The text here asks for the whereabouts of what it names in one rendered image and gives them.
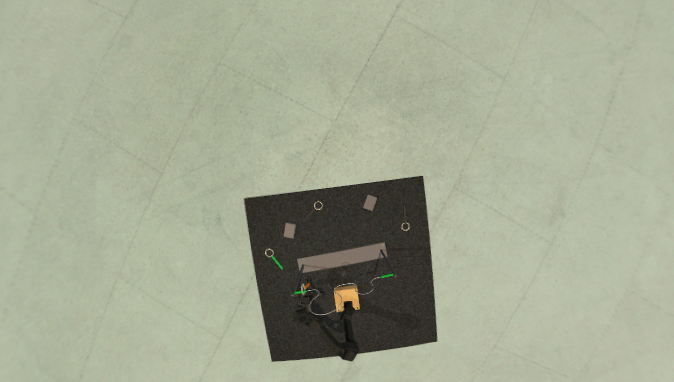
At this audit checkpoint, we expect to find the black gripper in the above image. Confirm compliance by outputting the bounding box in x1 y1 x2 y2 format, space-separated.
293 279 325 309

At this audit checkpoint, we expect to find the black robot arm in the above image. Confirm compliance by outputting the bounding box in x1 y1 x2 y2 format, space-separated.
292 297 359 361

